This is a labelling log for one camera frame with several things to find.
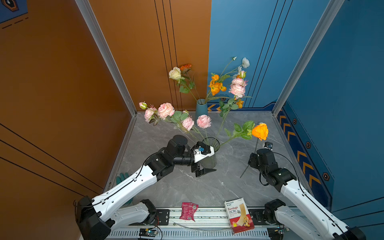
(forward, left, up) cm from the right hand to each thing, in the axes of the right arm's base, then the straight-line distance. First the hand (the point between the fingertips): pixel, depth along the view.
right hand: (253, 157), depth 83 cm
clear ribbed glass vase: (+4, +23, -15) cm, 27 cm away
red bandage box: (-27, +12, -8) cm, 31 cm away
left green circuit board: (-33, +55, -11) cm, 65 cm away
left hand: (-8, +24, +16) cm, 30 cm away
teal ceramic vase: (+33, +28, +8) cm, 44 cm away
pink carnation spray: (+8, +27, +21) cm, 35 cm away
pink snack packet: (-24, +36, -9) cm, 44 cm away
